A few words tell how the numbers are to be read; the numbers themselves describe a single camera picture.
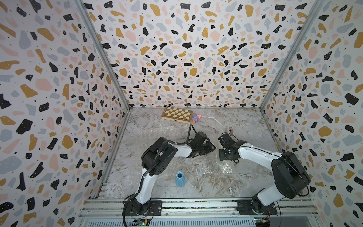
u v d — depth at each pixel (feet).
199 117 3.71
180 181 2.45
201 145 2.69
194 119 3.60
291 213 2.41
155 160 1.54
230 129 3.36
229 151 2.20
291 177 1.48
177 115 3.72
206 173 2.83
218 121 3.74
